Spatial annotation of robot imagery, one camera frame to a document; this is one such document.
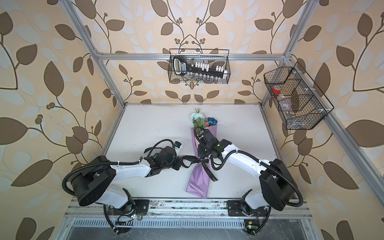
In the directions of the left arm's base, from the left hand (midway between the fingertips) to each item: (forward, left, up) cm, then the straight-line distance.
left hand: (184, 158), depth 88 cm
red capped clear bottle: (+33, -54, +26) cm, 68 cm away
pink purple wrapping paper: (-13, -9, 0) cm, 16 cm away
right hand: (+2, -10, +6) cm, 11 cm away
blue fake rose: (+29, -17, +1) cm, 34 cm away
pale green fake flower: (+28, -7, +4) cm, 29 cm away
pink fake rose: (+26, -14, +1) cm, 30 cm away
